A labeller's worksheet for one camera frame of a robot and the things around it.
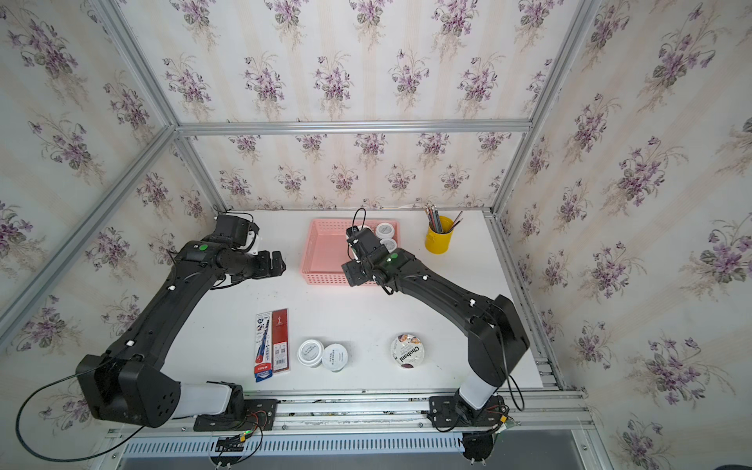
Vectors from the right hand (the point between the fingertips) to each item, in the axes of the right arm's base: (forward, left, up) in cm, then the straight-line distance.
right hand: (362, 265), depth 84 cm
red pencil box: (-17, +24, -16) cm, 33 cm away
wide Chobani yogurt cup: (-20, -13, -12) cm, 27 cm away
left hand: (-4, +24, +3) cm, 25 cm away
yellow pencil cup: (+17, -26, -10) cm, 33 cm away
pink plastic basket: (+16, +15, -14) cm, 26 cm away
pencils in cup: (+22, -24, -4) cm, 33 cm away
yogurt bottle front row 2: (-23, +6, -10) cm, 26 cm away
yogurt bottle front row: (-22, +13, -10) cm, 28 cm away
